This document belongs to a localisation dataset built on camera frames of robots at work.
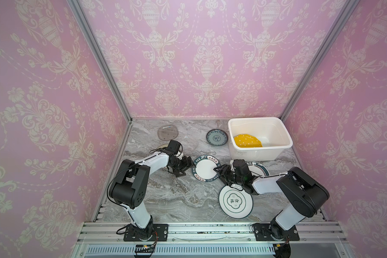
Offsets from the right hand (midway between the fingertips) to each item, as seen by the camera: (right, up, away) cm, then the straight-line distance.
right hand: (214, 171), depth 90 cm
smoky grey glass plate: (-31, +22, +23) cm, 45 cm away
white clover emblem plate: (+10, -15, -7) cm, 19 cm away
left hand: (-13, +1, 0) cm, 13 cm away
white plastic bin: (+31, +18, +17) cm, 40 cm away
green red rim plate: (+26, +1, +5) cm, 26 cm away
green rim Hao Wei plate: (-6, 0, +4) cm, 7 cm away
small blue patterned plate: (+4, +19, +20) cm, 28 cm away
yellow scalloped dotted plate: (+22, +17, +16) cm, 32 cm away
